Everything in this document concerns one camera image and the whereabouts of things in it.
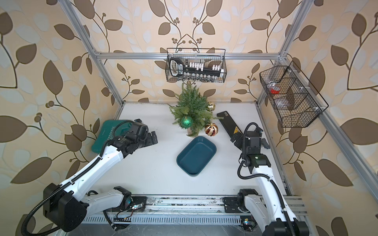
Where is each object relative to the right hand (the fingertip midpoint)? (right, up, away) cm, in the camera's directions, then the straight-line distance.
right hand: (240, 138), depth 82 cm
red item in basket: (+19, +27, 0) cm, 32 cm away
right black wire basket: (+31, +21, +1) cm, 37 cm away
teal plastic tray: (-25, -12, +10) cm, 30 cm away
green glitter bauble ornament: (-30, +10, -12) cm, 34 cm away
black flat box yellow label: (-1, +7, +23) cm, 24 cm away
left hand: (-52, +1, 0) cm, 52 cm away
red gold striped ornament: (-17, +6, -7) cm, 19 cm away
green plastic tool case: (-84, +3, +17) cm, 86 cm away
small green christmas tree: (-28, +19, -9) cm, 35 cm away
